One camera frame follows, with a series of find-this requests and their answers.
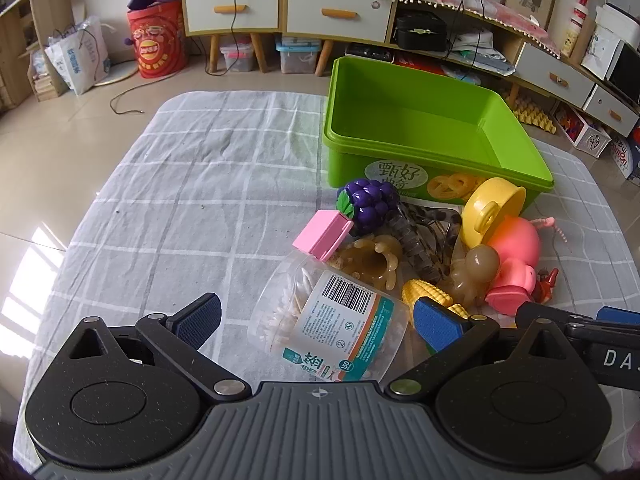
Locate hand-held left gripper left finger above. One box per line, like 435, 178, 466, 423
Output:
65, 294, 252, 405

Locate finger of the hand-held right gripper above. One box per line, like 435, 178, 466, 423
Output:
596, 306, 640, 329
515, 302, 640, 346

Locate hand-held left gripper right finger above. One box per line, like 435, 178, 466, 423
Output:
385, 297, 581, 402

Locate yellow toy corn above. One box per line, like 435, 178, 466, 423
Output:
402, 280, 471, 321

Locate small red toy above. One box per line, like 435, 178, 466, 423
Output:
532, 267, 560, 304

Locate dark patterned hair claw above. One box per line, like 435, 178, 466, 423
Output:
390, 204, 465, 285

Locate tan toy octopus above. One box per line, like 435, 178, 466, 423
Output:
450, 246, 501, 306

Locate clear cotton swab jar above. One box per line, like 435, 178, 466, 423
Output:
247, 252, 413, 383

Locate pink toy peach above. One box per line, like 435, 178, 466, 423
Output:
484, 216, 542, 317

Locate pink beaded cord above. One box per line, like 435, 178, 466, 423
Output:
530, 216, 571, 244

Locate yellow toy pot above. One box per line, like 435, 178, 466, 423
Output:
460, 177, 527, 250

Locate purple toy grapes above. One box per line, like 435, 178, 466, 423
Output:
336, 179, 399, 236

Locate small pink block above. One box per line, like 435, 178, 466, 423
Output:
292, 210, 355, 261

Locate green plastic box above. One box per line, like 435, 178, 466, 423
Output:
322, 56, 554, 206

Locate grey checked bedsheet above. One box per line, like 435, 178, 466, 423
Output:
12, 91, 636, 471

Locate colourful printed box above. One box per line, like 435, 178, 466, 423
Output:
607, 135, 640, 181

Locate white printed crate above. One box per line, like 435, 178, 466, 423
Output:
565, 107, 612, 161

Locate yellow egg foam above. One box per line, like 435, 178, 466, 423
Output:
515, 92, 558, 135

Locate white microwave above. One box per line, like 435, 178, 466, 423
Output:
605, 40, 640, 106

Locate round white base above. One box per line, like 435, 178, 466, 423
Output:
95, 57, 138, 86

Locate red flat box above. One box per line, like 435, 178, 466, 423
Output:
395, 52, 453, 75

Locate pink lid storage box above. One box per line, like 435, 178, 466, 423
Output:
220, 42, 255, 73

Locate red printed bucket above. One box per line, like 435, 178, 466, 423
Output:
126, 1, 190, 80

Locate blue lid storage box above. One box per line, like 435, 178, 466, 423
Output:
276, 40, 321, 75

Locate white shopping bag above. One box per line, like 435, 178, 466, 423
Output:
44, 15, 111, 96

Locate yellow bottle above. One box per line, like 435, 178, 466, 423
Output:
562, 2, 586, 58

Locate black case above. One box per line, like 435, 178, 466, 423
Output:
391, 8, 448, 52

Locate long wooden cabinet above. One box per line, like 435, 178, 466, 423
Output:
178, 0, 640, 137

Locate cardboard shelf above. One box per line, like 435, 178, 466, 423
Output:
0, 0, 81, 111

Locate white drawer orange handle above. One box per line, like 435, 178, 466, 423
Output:
515, 42, 596, 108
184, 0, 280, 35
286, 0, 396, 43
582, 85, 640, 137

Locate black floor cable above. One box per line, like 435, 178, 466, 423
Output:
110, 67, 211, 116

